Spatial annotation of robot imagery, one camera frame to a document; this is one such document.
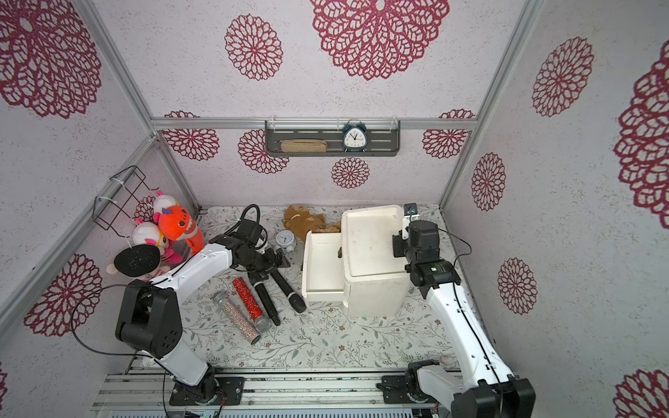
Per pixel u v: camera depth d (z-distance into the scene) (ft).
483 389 1.28
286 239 3.42
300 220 3.45
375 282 2.30
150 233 2.79
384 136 3.03
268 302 2.94
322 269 2.81
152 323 1.49
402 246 2.24
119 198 2.56
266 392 2.45
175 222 2.90
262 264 2.55
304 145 2.89
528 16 2.29
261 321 2.72
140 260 2.50
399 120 2.96
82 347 1.44
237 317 2.82
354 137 2.94
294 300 2.89
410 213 2.09
